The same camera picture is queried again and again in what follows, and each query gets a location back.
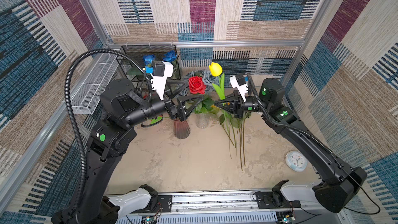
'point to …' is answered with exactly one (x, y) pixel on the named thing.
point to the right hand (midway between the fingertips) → (217, 105)
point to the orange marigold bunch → (226, 119)
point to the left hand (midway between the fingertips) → (194, 90)
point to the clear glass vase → (202, 120)
